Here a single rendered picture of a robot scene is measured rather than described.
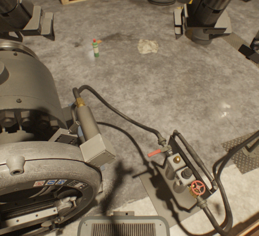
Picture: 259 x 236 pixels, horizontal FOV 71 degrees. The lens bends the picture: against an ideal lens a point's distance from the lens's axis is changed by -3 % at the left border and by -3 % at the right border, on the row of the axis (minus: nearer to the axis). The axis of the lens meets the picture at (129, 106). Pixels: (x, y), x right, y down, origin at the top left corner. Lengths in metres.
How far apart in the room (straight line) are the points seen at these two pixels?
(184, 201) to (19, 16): 1.45
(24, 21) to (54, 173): 0.47
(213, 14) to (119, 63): 2.08
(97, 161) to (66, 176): 0.14
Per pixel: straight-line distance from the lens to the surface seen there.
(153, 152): 1.12
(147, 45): 2.77
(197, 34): 2.98
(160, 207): 1.52
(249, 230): 1.35
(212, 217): 1.13
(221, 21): 0.53
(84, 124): 0.86
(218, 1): 0.45
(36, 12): 0.55
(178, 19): 0.52
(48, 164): 0.70
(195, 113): 2.00
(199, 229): 1.56
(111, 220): 1.24
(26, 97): 1.02
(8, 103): 0.98
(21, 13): 0.52
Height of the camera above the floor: 1.48
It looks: 49 degrees down
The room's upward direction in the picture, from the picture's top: 1 degrees counter-clockwise
